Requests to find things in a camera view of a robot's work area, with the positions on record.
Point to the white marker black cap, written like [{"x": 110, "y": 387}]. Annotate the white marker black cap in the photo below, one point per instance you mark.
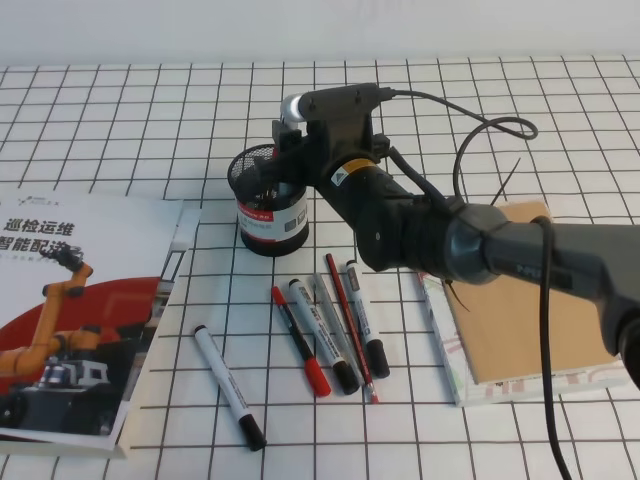
[
  {"x": 253, "y": 435},
  {"x": 374, "y": 347},
  {"x": 343, "y": 371}
]

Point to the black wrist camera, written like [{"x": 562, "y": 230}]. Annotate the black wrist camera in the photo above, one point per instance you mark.
[{"x": 334, "y": 103}]

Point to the red and white book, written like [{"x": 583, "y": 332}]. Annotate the red and white book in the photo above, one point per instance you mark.
[{"x": 466, "y": 392}]

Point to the grey translucent pen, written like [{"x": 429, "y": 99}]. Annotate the grey translucent pen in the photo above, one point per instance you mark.
[{"x": 335, "y": 324}]

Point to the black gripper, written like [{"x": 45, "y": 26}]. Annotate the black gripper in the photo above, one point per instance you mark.
[{"x": 308, "y": 158}]

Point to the black mesh pen holder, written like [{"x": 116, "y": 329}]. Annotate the black mesh pen holder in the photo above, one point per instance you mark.
[{"x": 272, "y": 223}]

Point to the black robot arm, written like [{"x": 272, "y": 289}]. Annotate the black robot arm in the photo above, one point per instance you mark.
[{"x": 402, "y": 220}]

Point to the red cap thin pen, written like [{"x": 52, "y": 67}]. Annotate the red cap thin pen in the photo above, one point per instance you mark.
[{"x": 313, "y": 372}]

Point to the robot brochure booklet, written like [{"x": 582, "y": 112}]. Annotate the robot brochure booklet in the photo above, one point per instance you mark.
[{"x": 84, "y": 281}]

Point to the brown kraft notebook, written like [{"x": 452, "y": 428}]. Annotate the brown kraft notebook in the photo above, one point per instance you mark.
[{"x": 498, "y": 323}]

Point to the dark red pencil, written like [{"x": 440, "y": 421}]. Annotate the dark red pencil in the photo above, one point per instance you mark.
[{"x": 351, "y": 327}]

